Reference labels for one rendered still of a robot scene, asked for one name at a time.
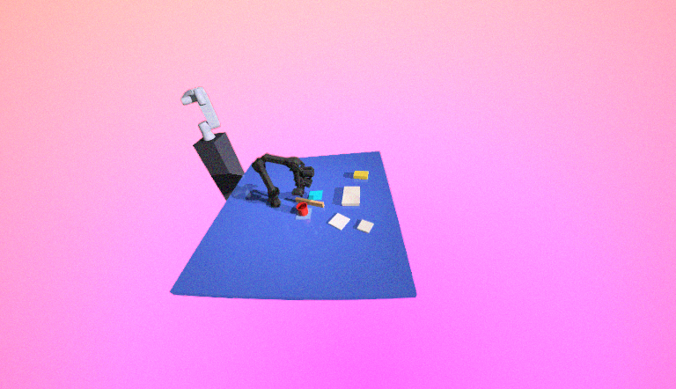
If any red cup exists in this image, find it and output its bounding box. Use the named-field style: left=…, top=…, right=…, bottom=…
left=296, top=202, right=308, bottom=217

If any tan flat bar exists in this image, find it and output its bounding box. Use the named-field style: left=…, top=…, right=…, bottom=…
left=295, top=197, right=324, bottom=208

